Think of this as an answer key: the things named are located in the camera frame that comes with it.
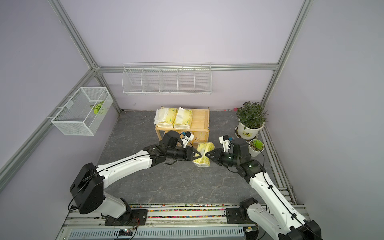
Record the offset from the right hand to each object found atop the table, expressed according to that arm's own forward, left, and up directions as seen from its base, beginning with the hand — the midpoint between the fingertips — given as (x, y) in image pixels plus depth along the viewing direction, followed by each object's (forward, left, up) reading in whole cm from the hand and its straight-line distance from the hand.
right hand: (206, 155), depth 74 cm
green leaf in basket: (+24, +59, +11) cm, 65 cm away
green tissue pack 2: (+20, +12, +4) cm, 24 cm away
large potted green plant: (+25, -28, +1) cm, 38 cm away
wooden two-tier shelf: (+17, +3, 0) cm, 17 cm away
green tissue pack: (+21, +22, +5) cm, 31 cm away
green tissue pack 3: (+4, +1, 0) cm, 4 cm away
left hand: (-1, +3, -1) cm, 3 cm away
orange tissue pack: (+20, +2, -13) cm, 24 cm away
